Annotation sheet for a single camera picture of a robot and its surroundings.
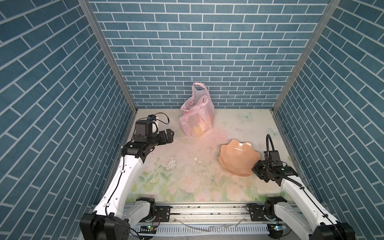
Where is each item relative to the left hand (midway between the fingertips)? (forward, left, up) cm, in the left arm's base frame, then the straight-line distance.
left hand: (167, 133), depth 77 cm
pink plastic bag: (+20, -16, -5) cm, 27 cm away
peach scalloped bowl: (-4, -42, -23) cm, 48 cm away
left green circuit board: (-39, +9, -27) cm, 48 cm away
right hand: (-12, -46, -17) cm, 51 cm away
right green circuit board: (-40, -55, -23) cm, 71 cm away
